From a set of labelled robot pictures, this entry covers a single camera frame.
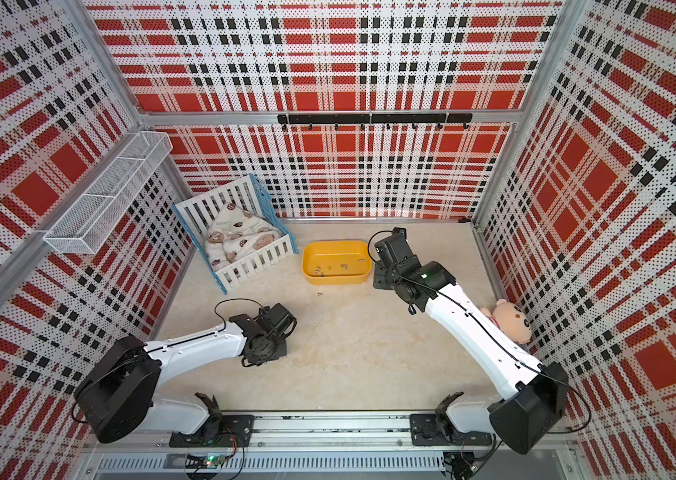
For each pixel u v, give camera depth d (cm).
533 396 38
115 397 42
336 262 108
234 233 114
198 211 102
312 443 73
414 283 50
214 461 69
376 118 88
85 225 69
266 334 65
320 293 100
